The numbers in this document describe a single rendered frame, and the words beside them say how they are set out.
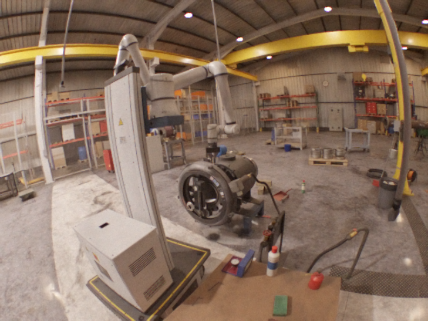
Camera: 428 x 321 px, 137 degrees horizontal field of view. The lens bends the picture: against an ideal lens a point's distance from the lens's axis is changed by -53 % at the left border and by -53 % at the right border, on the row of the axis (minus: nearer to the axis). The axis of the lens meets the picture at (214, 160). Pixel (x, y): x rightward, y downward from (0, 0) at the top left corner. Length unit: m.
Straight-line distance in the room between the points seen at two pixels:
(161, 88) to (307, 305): 1.46
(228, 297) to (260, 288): 0.20
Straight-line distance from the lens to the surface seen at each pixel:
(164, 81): 1.11
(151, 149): 5.66
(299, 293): 1.14
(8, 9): 10.26
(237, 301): 1.08
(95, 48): 9.44
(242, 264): 1.11
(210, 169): 1.75
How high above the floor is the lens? 1.39
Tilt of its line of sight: 13 degrees down
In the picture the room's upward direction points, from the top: 6 degrees counter-clockwise
